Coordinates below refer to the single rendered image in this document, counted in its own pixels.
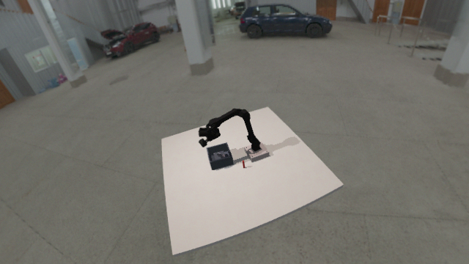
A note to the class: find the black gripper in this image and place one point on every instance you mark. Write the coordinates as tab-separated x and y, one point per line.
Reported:
203	143

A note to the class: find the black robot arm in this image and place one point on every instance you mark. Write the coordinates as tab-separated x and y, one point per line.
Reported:
216	122

